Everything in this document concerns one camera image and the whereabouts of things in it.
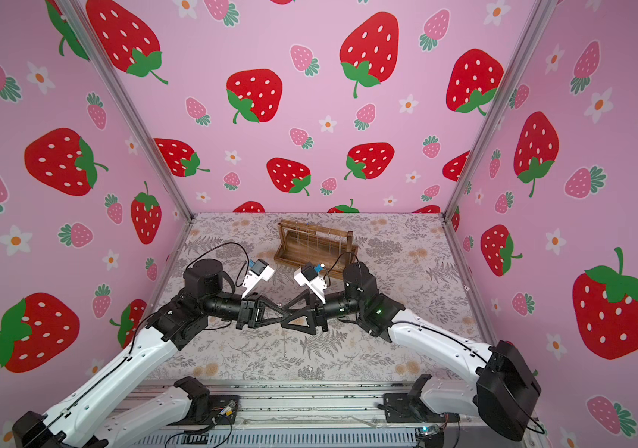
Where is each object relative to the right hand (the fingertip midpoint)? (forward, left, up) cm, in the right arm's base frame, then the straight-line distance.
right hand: (287, 313), depth 63 cm
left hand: (-2, 0, +2) cm, 3 cm away
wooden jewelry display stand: (+41, -5, -28) cm, 50 cm away
